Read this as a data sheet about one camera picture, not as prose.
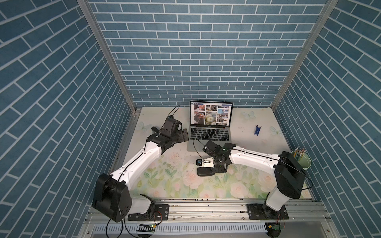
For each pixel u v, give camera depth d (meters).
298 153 0.77
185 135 0.76
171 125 0.62
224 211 0.75
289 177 0.45
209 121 1.05
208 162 0.74
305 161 0.79
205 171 0.86
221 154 0.62
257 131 1.05
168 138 0.60
